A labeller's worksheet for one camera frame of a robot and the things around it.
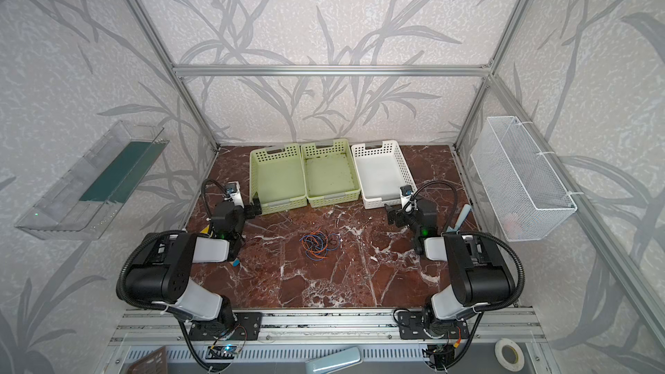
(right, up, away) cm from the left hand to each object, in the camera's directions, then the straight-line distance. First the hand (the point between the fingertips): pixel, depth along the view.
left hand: (243, 193), depth 93 cm
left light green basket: (+6, +5, +20) cm, 21 cm away
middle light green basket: (+30, +6, +18) cm, 35 cm away
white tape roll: (+79, -40, -23) cm, 92 cm away
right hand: (+57, -2, +2) cm, 57 cm away
